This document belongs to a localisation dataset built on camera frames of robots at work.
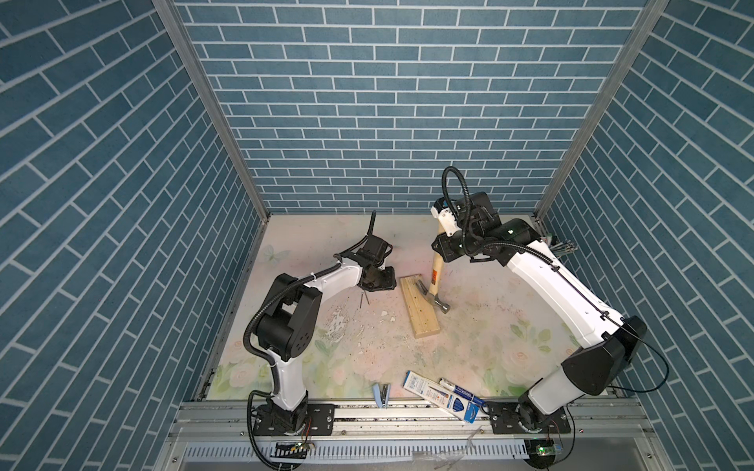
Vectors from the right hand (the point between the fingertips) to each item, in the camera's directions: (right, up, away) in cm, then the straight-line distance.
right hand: (439, 244), depth 77 cm
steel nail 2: (-23, -19, +19) cm, 35 cm away
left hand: (-10, -14, +17) cm, 24 cm away
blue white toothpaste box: (+1, -41, 0) cm, 41 cm away
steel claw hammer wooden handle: (0, -11, +7) cm, 13 cm away
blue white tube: (+6, -39, 0) cm, 40 cm away
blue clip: (-15, -40, 0) cm, 43 cm away
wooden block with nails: (-3, -21, +12) cm, 25 cm away
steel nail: (-21, -18, +20) cm, 34 cm away
